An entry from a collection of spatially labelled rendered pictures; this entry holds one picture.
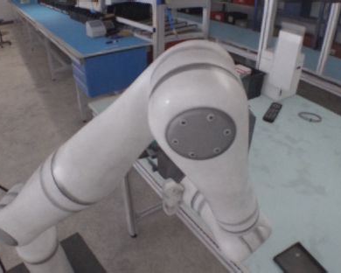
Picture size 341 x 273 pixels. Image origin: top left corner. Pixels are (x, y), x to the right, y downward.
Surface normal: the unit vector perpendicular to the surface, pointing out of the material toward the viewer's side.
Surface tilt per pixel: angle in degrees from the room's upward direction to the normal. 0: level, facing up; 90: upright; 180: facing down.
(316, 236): 0
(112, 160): 80
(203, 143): 102
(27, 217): 87
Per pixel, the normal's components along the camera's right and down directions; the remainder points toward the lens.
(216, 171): 0.05, 0.75
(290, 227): 0.01, -0.83
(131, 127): 0.18, 0.37
